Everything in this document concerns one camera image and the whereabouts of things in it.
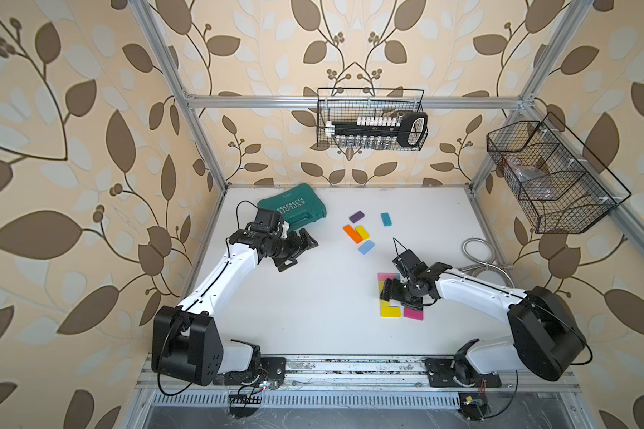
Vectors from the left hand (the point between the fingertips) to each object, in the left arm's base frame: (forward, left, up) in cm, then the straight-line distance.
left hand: (305, 247), depth 81 cm
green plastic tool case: (+28, +5, -12) cm, 31 cm away
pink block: (-1, -26, -16) cm, 31 cm away
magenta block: (-15, -34, -15) cm, 40 cm away
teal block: (+24, -31, -16) cm, 42 cm away
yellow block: (-13, -26, -18) cm, 34 cm away
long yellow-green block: (-11, -24, -16) cm, 31 cm away
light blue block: (+12, -21, -18) cm, 30 cm away
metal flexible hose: (0, -65, -13) cm, 67 cm away
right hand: (-10, -28, -16) cm, 33 cm away
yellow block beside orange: (+18, -21, -17) cm, 32 cm away
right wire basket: (+9, -71, +19) cm, 74 cm away
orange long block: (+17, -16, -17) cm, 29 cm away
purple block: (+26, -18, -17) cm, 36 cm away
